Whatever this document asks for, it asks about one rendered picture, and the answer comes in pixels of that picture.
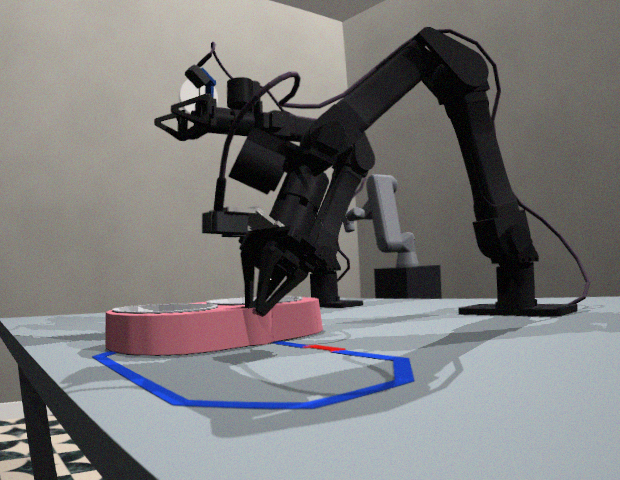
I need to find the blue tape outline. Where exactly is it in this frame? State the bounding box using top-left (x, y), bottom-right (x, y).
top-left (92, 341), bottom-right (414, 409)

